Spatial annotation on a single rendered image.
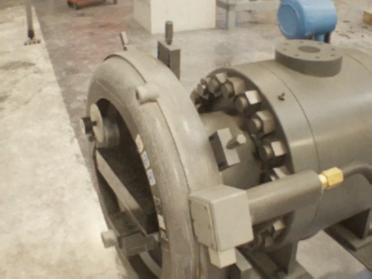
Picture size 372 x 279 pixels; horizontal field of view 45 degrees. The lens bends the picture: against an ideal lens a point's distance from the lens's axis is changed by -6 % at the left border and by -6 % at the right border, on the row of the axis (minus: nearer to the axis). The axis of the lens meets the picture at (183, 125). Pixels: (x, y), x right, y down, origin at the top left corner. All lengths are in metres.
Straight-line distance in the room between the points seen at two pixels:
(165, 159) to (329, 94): 0.57
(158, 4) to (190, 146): 4.09
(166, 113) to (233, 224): 0.28
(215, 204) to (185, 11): 4.34
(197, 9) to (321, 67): 3.87
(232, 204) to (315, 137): 0.43
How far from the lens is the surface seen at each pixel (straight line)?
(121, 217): 1.21
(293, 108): 1.27
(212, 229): 0.91
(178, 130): 1.00
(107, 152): 1.38
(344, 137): 1.34
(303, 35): 1.66
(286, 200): 0.99
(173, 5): 5.08
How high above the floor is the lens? 1.35
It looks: 26 degrees down
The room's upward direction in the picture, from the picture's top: 1 degrees counter-clockwise
